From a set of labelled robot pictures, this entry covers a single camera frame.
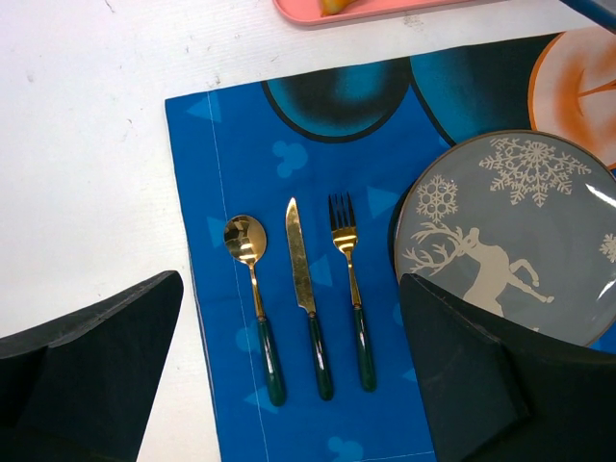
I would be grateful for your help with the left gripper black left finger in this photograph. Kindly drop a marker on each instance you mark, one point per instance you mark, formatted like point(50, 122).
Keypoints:
point(81, 387)

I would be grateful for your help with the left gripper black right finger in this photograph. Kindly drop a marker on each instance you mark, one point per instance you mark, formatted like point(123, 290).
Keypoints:
point(493, 390)

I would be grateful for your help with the grey reindeer plate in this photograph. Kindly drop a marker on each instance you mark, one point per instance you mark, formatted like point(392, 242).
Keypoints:
point(520, 224)

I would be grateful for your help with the blue cartoon placemat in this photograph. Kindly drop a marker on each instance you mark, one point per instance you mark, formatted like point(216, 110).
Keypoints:
point(369, 130)

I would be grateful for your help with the large croissant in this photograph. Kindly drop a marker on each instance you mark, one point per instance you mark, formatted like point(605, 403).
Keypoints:
point(332, 7)

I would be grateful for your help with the pink rectangular tray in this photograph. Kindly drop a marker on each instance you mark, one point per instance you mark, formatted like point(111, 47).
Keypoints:
point(308, 14)

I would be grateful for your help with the gold spoon green handle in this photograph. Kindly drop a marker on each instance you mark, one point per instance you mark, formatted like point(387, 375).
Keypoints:
point(246, 241)

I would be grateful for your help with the gold fork green handle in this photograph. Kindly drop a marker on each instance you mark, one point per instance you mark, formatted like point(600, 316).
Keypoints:
point(345, 238)

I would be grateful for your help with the gold knife green handle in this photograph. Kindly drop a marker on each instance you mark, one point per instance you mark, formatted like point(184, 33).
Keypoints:
point(305, 299)

